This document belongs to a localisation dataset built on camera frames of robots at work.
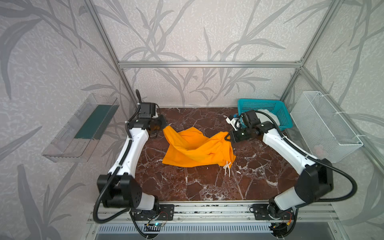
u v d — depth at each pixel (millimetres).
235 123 735
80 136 644
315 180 426
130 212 587
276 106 1134
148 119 606
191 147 776
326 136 631
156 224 707
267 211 725
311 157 450
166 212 723
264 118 659
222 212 751
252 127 624
